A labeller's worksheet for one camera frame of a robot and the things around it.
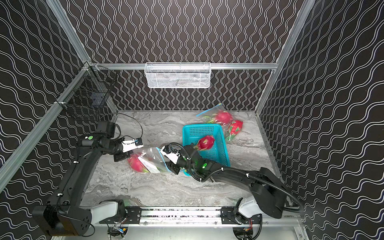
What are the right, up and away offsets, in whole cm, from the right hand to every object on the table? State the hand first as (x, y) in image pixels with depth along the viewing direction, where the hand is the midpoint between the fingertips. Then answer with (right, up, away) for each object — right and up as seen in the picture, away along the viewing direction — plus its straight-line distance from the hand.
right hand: (164, 158), depth 75 cm
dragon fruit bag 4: (+43, +14, +25) cm, 52 cm away
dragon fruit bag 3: (+35, +22, +31) cm, 52 cm away
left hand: (-16, +5, +1) cm, 17 cm away
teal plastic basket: (+31, 0, +20) cm, 37 cm away
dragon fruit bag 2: (-16, -4, +5) cm, 17 cm away
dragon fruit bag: (+22, +5, +19) cm, 30 cm away
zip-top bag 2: (+36, +31, +47) cm, 66 cm away
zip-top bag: (-7, -2, +2) cm, 8 cm away
